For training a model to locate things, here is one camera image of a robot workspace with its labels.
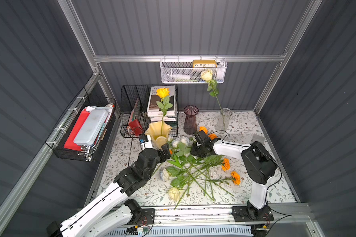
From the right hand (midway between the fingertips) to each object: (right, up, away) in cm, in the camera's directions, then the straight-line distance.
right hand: (193, 150), depth 95 cm
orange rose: (+14, +9, +6) cm, 18 cm away
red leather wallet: (-38, +15, +4) cm, 41 cm away
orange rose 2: (+9, +14, +10) cm, 19 cm away
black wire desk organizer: (-45, +37, +20) cm, 62 cm away
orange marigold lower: (+22, -13, -13) cm, 29 cm away
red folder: (-58, +8, -29) cm, 66 cm away
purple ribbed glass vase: (-1, +17, +17) cm, 24 cm away
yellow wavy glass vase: (-22, +13, -6) cm, 26 cm away
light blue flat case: (-51, +15, -25) cm, 59 cm away
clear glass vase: (+21, +20, +3) cm, 29 cm away
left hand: (-18, +6, -23) cm, 30 cm away
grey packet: (+48, +7, +10) cm, 49 cm away
